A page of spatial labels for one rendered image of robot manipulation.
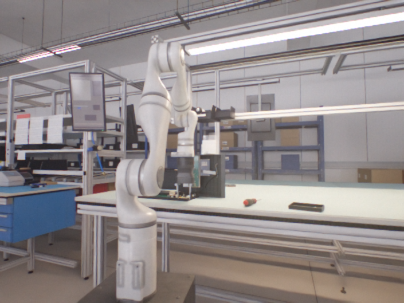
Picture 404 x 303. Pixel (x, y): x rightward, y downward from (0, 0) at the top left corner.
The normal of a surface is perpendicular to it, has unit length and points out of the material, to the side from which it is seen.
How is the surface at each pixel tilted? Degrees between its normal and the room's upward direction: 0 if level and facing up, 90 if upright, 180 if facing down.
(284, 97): 90
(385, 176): 90
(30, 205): 90
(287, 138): 90
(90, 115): 101
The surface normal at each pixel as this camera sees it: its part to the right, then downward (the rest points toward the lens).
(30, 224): 0.94, -0.01
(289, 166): -0.35, -0.04
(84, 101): 0.07, 0.15
